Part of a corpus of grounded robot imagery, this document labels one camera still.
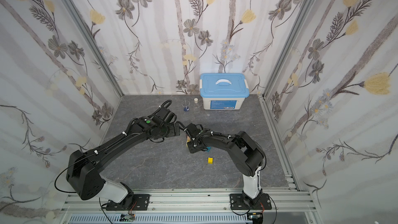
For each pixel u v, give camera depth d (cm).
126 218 71
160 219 70
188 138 95
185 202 76
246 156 49
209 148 74
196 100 104
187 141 93
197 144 67
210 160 86
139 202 73
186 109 110
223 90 101
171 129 73
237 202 73
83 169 41
